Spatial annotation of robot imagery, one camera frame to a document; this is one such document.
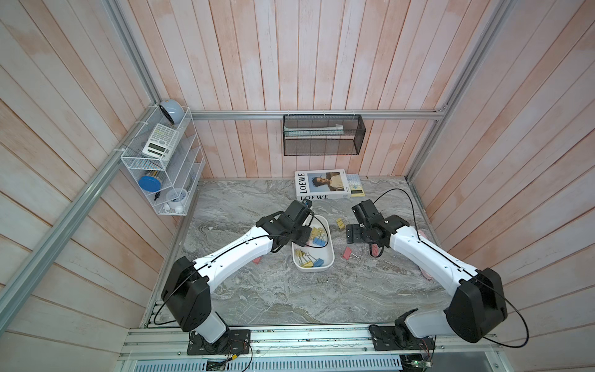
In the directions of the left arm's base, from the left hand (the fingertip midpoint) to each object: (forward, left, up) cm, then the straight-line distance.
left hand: (300, 233), depth 82 cm
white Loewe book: (+36, -10, -12) cm, 39 cm away
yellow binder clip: (+14, -19, -15) cm, 28 cm away
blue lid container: (+9, +51, +16) cm, 54 cm away
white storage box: (-1, -8, -15) cm, 17 cm away
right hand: (+3, -23, -3) cm, 23 cm away
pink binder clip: (0, -20, -14) cm, 25 cm away
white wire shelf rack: (+17, +43, +14) cm, 48 cm away
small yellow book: (+38, -30, -14) cm, 50 cm away
